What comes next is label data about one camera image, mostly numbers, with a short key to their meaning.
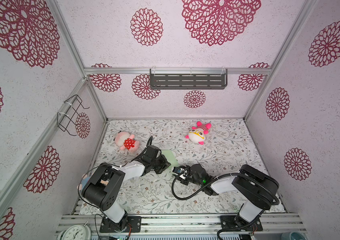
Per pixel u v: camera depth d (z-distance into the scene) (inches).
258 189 18.2
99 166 19.4
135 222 29.4
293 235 26.8
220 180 24.2
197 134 40.3
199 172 27.1
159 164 31.9
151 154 28.5
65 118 29.4
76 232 27.0
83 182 18.0
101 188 18.1
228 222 28.8
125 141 39.3
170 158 39.5
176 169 29.3
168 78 36.5
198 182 27.7
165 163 32.1
